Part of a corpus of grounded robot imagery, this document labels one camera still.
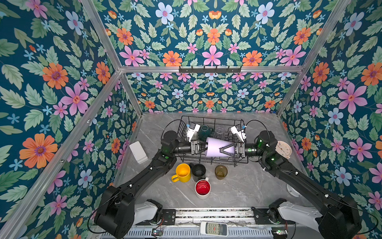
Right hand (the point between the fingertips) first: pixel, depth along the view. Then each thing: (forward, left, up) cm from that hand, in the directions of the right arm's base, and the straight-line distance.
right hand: (221, 151), depth 63 cm
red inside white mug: (-6, +9, -30) cm, 32 cm away
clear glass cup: (+26, -3, -21) cm, 33 cm away
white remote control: (-25, +4, -29) cm, 38 cm away
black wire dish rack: (+2, +17, +1) cm, 17 cm away
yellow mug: (+3, +20, -30) cm, 36 cm away
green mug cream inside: (+25, +7, -19) cm, 32 cm away
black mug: (+3, +11, -28) cm, 30 cm away
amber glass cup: (+3, -2, -29) cm, 30 cm away
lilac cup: (0, +4, +4) cm, 6 cm away
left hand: (+2, +4, +1) cm, 5 cm away
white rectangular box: (+15, +50, -27) cm, 59 cm away
